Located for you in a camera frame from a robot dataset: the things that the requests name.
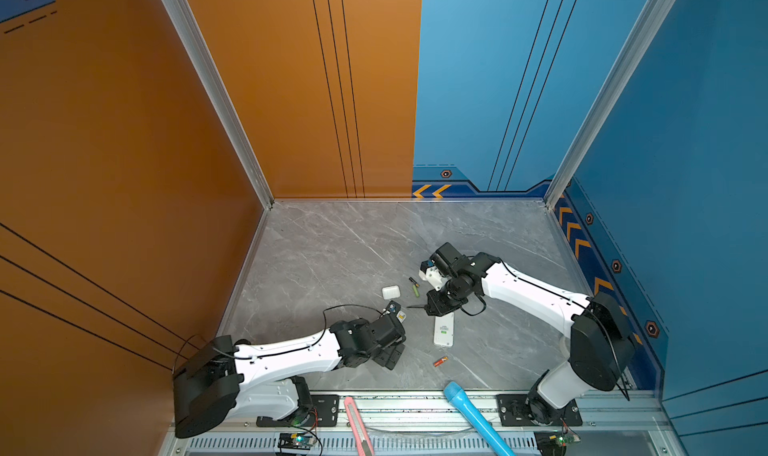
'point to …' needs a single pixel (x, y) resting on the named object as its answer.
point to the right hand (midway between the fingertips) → (428, 311)
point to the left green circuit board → (296, 441)
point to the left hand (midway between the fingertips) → (387, 340)
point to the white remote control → (401, 316)
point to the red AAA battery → (440, 362)
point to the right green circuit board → (554, 443)
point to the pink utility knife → (361, 436)
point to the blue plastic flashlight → (454, 392)
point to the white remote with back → (444, 330)
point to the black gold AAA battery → (411, 280)
